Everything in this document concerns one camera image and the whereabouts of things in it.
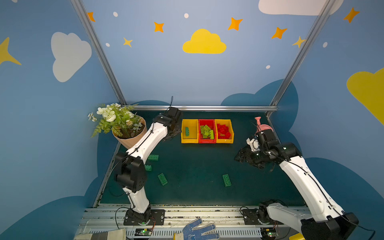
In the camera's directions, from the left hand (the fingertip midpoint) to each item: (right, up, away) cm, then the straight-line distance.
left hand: (175, 132), depth 88 cm
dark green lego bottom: (+31, -28, -2) cm, 42 cm away
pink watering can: (+58, +3, +12) cm, 59 cm away
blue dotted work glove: (+9, -47, -18) cm, 51 cm away
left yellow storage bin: (+11, -3, +19) cm, 22 cm away
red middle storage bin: (+24, +6, +19) cm, 31 cm away
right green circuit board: (+49, -48, -17) cm, 71 cm away
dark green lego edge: (-17, -22, +2) cm, 28 cm away
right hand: (+36, -13, -14) cm, 41 cm away
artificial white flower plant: (-28, +8, -9) cm, 31 cm away
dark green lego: (-14, -16, +6) cm, 22 cm away
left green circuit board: (-13, -47, -17) cm, 52 cm away
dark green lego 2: (-7, -27, -2) cm, 28 cm away
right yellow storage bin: (+37, +7, +20) cm, 42 cm away
